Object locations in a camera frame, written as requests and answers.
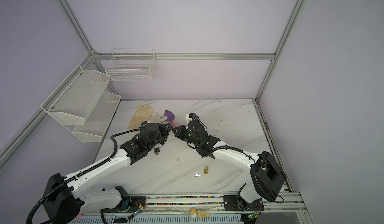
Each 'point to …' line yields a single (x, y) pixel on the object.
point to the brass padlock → (206, 171)
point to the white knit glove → (159, 119)
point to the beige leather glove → (143, 113)
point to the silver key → (196, 175)
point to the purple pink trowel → (170, 117)
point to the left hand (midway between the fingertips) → (172, 125)
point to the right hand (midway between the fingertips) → (169, 130)
